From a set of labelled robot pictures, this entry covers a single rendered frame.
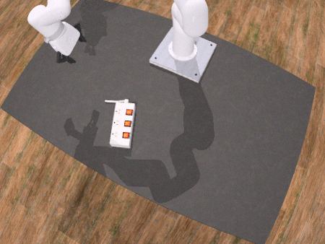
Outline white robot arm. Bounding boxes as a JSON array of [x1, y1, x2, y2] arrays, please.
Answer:
[[27, 0, 208, 61]]

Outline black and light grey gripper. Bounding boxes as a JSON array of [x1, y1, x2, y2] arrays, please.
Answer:
[[49, 22, 87, 64]]

